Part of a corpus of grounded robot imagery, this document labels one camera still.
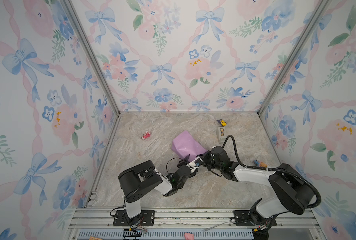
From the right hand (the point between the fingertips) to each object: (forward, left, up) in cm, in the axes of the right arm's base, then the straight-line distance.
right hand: (194, 155), depth 87 cm
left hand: (-1, +1, -2) cm, 2 cm away
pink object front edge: (-38, +4, -6) cm, 39 cm away
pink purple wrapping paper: (+8, +5, 0) cm, 9 cm away
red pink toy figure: (+18, +32, -5) cm, 37 cm away
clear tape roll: (+20, -20, -4) cm, 29 cm away
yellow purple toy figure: (+30, -22, -5) cm, 38 cm away
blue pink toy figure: (-2, -40, -6) cm, 40 cm away
